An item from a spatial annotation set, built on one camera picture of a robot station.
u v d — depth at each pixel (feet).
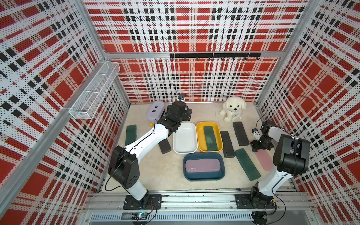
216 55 2.96
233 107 3.14
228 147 3.06
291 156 1.68
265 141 2.52
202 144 3.08
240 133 3.27
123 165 1.43
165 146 3.05
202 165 2.81
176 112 2.01
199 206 2.41
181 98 2.34
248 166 2.80
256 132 2.90
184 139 3.12
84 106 2.90
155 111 3.33
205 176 2.84
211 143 3.14
